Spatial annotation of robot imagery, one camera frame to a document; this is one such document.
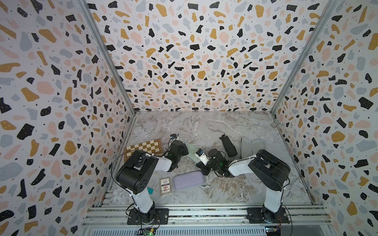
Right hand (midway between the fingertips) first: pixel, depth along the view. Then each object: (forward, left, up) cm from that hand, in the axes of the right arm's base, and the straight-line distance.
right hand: (197, 165), depth 92 cm
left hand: (+11, +6, +4) cm, 14 cm away
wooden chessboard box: (+11, +29, +3) cm, 31 cm away
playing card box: (-14, +17, +2) cm, 23 cm away
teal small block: (-16, +26, 0) cm, 30 cm away
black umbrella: (+14, -21, 0) cm, 25 cm away
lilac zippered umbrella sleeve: (-11, +6, +4) cm, 13 cm away
